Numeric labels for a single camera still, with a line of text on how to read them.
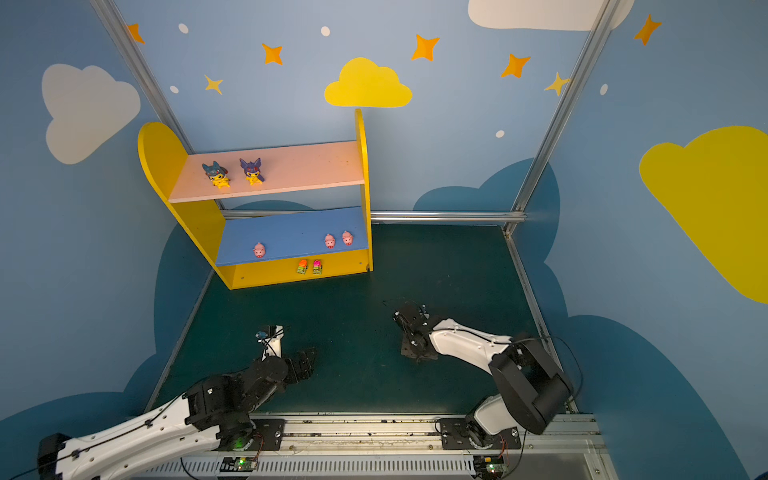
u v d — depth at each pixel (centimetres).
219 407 53
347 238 96
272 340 69
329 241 96
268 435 76
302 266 105
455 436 74
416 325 70
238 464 71
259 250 93
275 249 97
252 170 71
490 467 71
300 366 69
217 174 70
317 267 104
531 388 44
